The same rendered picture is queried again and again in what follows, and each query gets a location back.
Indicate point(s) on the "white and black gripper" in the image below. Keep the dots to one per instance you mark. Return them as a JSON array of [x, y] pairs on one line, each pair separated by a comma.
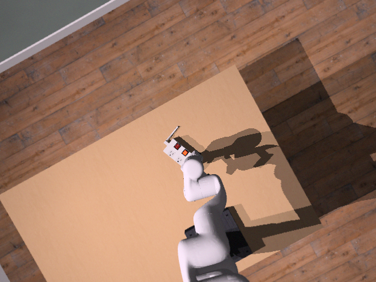
[[194, 153]]

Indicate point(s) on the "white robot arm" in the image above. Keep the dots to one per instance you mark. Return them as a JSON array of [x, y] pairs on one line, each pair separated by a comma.
[[206, 257]]

